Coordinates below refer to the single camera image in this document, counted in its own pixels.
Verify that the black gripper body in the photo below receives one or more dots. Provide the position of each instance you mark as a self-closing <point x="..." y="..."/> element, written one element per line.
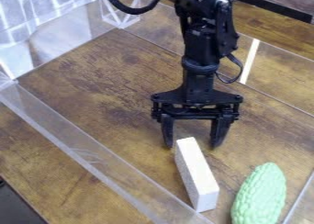
<point x="195" y="100"/>

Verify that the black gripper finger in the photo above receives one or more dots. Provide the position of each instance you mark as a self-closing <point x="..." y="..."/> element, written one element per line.
<point x="167" y="129"/>
<point x="219" y="129"/>

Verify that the white foam block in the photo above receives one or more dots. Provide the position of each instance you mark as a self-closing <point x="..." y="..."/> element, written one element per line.
<point x="196" y="175"/>

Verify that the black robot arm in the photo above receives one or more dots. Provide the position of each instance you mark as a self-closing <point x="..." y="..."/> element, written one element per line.
<point x="210" y="40"/>

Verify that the clear acrylic tray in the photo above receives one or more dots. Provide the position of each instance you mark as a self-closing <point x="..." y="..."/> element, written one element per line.
<point x="95" y="92"/>

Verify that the green bumpy gourd toy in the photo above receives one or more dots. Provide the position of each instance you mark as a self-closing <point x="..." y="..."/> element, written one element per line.
<point x="261" y="197"/>

